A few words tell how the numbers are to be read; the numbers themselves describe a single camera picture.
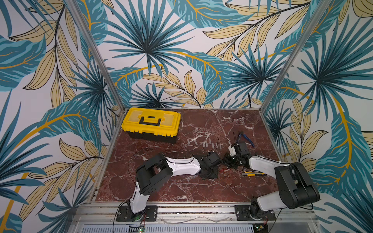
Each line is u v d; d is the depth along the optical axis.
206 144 0.99
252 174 0.85
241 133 1.06
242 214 0.73
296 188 0.44
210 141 0.99
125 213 0.72
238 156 0.76
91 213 0.75
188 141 1.00
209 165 0.69
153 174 0.50
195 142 1.00
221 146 0.98
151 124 0.87
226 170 0.88
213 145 0.99
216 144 1.01
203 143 1.00
